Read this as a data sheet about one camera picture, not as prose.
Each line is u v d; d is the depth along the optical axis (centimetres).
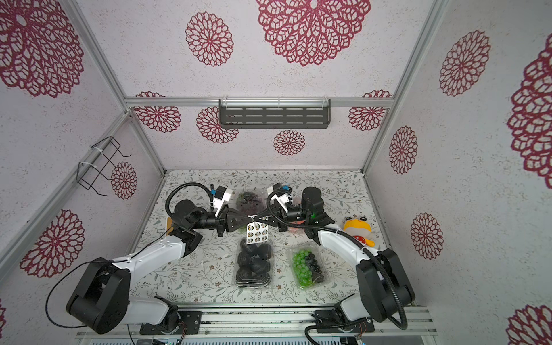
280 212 65
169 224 92
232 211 66
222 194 62
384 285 43
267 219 69
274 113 95
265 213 67
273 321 75
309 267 81
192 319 75
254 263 80
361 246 48
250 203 98
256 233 69
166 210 58
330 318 75
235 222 66
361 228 89
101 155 78
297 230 64
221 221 63
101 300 42
